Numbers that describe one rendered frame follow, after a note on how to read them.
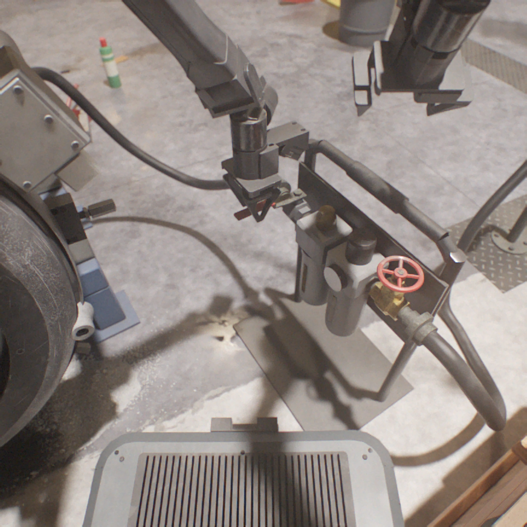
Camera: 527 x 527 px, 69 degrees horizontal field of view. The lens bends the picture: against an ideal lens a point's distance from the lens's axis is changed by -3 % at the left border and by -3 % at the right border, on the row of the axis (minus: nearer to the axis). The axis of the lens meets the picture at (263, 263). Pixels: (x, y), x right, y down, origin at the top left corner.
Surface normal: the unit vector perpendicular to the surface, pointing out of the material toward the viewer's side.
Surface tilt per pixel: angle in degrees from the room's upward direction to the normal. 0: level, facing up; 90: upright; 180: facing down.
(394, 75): 30
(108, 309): 90
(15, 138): 90
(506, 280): 0
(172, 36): 118
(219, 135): 0
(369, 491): 0
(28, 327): 90
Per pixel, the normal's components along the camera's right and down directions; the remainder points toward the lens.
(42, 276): 0.82, 0.42
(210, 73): 0.00, 0.98
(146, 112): -0.02, -0.65
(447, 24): -0.31, 0.94
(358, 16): -0.41, 0.75
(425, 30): -0.76, 0.65
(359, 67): -0.01, -0.18
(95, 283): 0.54, 0.64
